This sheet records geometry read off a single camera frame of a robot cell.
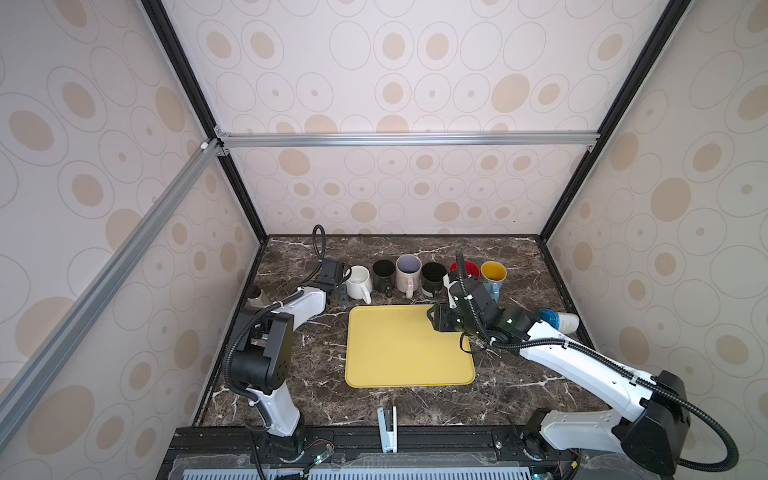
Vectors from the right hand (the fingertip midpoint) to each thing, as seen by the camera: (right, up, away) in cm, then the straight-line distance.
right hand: (433, 312), depth 78 cm
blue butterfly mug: (+22, +10, +20) cm, 31 cm away
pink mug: (-6, +10, +18) cm, 21 cm away
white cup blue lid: (+41, -5, +11) cm, 43 cm away
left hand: (-26, +5, +18) cm, 32 cm away
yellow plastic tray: (-8, -12, +12) cm, 19 cm away
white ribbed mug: (-22, +6, +20) cm, 30 cm away
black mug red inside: (-14, +9, +21) cm, 27 cm away
